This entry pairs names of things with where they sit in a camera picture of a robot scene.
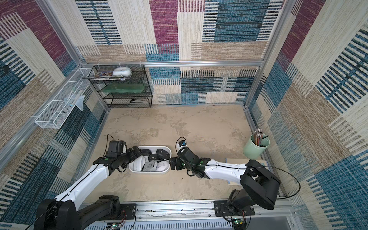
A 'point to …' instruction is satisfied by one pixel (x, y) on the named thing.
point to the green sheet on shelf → (123, 87)
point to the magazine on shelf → (107, 75)
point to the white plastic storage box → (153, 148)
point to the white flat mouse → (162, 166)
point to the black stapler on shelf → (138, 101)
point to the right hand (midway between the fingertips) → (174, 158)
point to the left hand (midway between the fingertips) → (137, 153)
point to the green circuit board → (114, 225)
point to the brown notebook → (242, 161)
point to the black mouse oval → (146, 152)
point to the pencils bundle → (258, 134)
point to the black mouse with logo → (166, 155)
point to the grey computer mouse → (150, 166)
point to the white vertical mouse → (138, 163)
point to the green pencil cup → (252, 151)
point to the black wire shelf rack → (122, 100)
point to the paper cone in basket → (78, 100)
